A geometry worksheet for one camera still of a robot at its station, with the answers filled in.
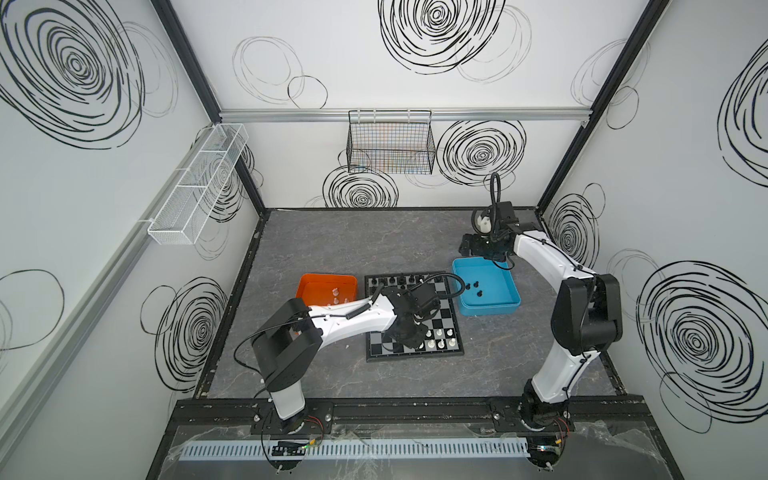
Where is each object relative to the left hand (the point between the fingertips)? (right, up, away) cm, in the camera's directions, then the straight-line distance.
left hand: (418, 340), depth 82 cm
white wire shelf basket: (-59, +37, -7) cm, 70 cm away
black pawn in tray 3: (+21, +10, +14) cm, 28 cm away
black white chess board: (+8, 0, +3) cm, 8 cm away
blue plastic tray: (+24, +12, +14) cm, 30 cm away
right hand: (+18, +25, +11) cm, 33 cm away
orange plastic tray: (-29, +12, +15) cm, 34 cm away
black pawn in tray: (+21, +13, +15) cm, 29 cm away
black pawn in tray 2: (+18, +13, +14) cm, 26 cm away
